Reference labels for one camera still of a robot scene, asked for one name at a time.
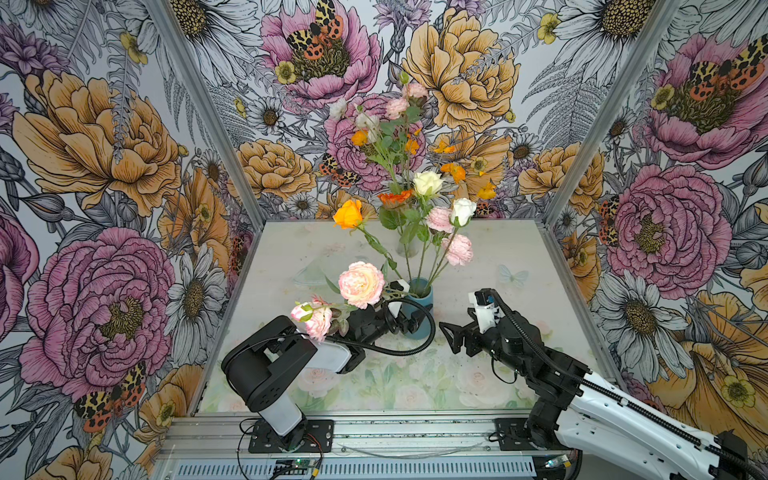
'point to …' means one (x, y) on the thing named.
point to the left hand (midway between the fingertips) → (420, 300)
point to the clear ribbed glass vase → (409, 249)
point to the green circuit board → (297, 466)
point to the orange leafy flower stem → (392, 217)
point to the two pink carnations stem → (457, 249)
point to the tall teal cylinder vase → (420, 295)
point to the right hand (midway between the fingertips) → (455, 325)
